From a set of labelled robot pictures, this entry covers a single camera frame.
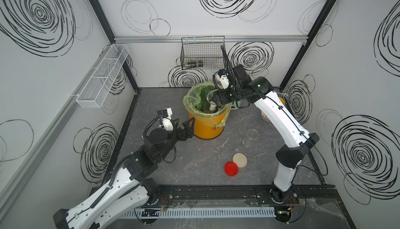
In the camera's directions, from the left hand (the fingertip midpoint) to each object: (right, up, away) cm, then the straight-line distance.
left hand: (187, 119), depth 66 cm
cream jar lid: (+27, -24, +19) cm, 41 cm away
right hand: (+15, +10, +7) cm, 20 cm away
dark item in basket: (+2, +29, +21) cm, 36 cm away
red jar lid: (+22, -28, +17) cm, 40 cm away
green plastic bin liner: (+3, +8, +15) cm, 17 cm away
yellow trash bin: (+10, -6, +16) cm, 20 cm away
